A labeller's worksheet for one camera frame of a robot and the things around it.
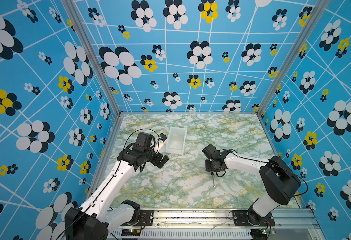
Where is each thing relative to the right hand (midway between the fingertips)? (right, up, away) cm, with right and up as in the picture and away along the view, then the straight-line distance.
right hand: (210, 167), depth 92 cm
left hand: (-29, +12, -13) cm, 34 cm away
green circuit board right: (+19, -25, -22) cm, 38 cm away
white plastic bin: (-21, +16, +13) cm, 29 cm away
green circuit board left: (-43, -26, -20) cm, 54 cm away
